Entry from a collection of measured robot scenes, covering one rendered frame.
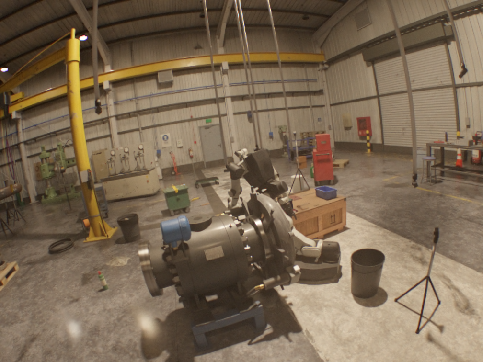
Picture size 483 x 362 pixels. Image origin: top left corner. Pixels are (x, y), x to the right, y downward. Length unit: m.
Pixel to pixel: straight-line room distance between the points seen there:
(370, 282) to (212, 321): 1.31
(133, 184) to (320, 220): 6.05
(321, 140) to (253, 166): 3.64
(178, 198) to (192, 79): 8.74
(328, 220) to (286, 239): 1.66
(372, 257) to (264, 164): 1.37
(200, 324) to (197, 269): 0.43
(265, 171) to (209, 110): 10.51
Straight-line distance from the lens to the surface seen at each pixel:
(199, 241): 1.69
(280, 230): 1.73
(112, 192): 8.23
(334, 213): 3.37
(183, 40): 13.69
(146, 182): 7.67
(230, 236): 1.72
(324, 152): 5.78
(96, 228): 5.03
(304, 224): 3.09
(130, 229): 4.24
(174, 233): 1.53
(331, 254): 2.43
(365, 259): 2.38
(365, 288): 2.22
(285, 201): 2.61
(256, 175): 2.30
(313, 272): 2.41
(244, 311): 1.85
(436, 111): 10.05
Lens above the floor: 1.51
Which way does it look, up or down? 11 degrees down
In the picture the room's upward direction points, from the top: 8 degrees counter-clockwise
